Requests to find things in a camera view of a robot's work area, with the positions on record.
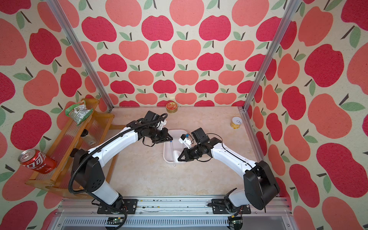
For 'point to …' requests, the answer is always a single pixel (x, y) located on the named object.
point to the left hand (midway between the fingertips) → (173, 141)
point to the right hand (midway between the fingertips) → (179, 162)
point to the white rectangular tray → (176, 134)
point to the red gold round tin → (171, 107)
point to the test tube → (172, 150)
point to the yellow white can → (235, 122)
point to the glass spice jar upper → (86, 136)
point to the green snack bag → (78, 113)
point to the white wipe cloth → (176, 154)
